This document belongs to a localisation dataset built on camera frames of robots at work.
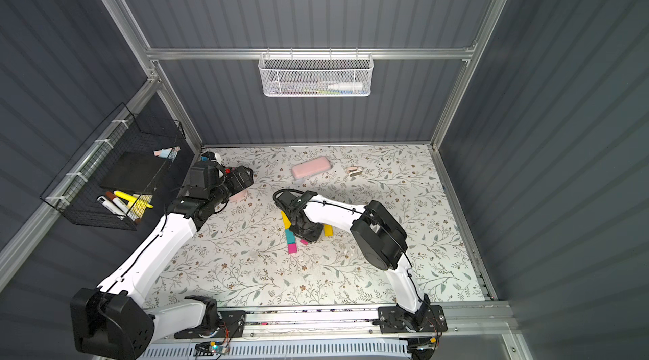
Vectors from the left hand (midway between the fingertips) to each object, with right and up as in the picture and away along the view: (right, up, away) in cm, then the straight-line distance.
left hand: (244, 176), depth 80 cm
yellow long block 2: (+27, -20, +11) cm, 35 cm away
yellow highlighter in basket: (-28, -6, -11) cm, 30 cm away
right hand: (+17, -23, +8) cm, 30 cm away
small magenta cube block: (+14, -26, +8) cm, 31 cm away
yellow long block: (+11, -18, +14) cm, 26 cm away
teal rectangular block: (+13, -23, +11) cm, 29 cm away
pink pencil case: (+19, +3, +29) cm, 35 cm away
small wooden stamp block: (+39, +1, +28) cm, 48 cm away
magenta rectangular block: (+19, -23, +6) cm, 30 cm away
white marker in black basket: (-31, -8, -14) cm, 34 cm away
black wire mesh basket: (-32, 0, -9) cm, 33 cm away
